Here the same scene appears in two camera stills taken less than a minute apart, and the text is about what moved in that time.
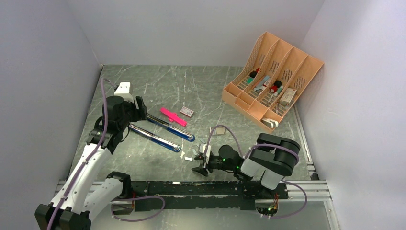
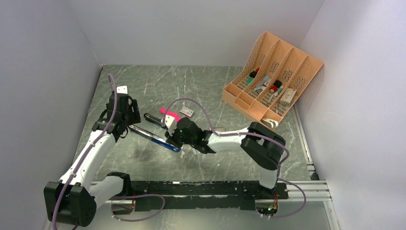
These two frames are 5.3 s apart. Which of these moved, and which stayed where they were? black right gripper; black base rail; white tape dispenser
Moved: black right gripper
Stayed: white tape dispenser; black base rail
